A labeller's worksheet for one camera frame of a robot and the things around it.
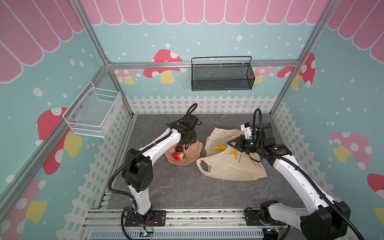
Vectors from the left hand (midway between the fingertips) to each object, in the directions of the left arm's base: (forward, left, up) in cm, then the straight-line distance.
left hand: (191, 141), depth 89 cm
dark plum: (-1, +8, -7) cm, 11 cm away
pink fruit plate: (-2, -1, -11) cm, 11 cm away
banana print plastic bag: (-16, -18, +6) cm, 25 cm away
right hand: (-8, -19, +12) cm, 23 cm away
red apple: (-5, +7, -8) cm, 12 cm away
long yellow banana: (+3, -20, -10) cm, 22 cm away
